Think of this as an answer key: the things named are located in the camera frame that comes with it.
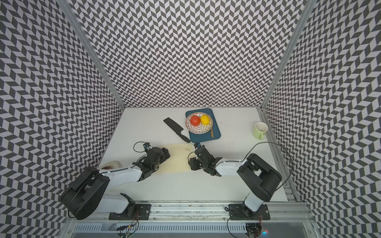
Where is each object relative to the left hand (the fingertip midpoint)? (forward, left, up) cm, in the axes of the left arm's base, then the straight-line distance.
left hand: (164, 154), depth 92 cm
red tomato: (+25, -19, +4) cm, 31 cm away
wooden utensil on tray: (+17, -31, -1) cm, 36 cm away
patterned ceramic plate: (+20, -24, 0) cm, 31 cm away
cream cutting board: (-4, -9, -2) cm, 10 cm away
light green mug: (+16, -63, +5) cm, 66 cm away
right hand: (-6, -18, -1) cm, 19 cm away
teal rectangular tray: (+14, -20, -2) cm, 24 cm away
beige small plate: (-6, +30, 0) cm, 30 cm away
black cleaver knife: (+23, -5, -3) cm, 24 cm away
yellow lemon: (+26, -26, +3) cm, 37 cm away
